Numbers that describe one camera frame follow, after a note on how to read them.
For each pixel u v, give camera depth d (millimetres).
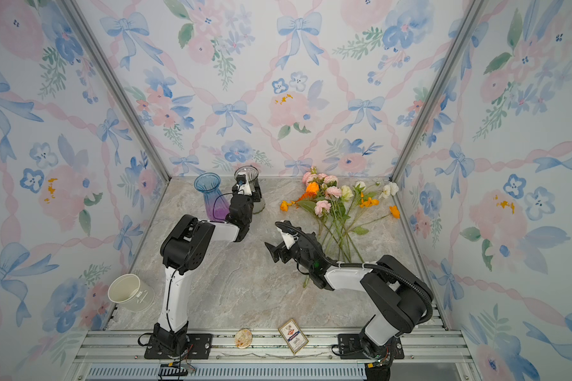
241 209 798
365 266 516
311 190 1067
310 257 678
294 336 747
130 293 831
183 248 606
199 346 742
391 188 1103
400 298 449
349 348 731
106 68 806
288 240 748
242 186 841
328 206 1034
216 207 977
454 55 772
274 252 763
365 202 1063
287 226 719
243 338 763
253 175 910
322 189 1063
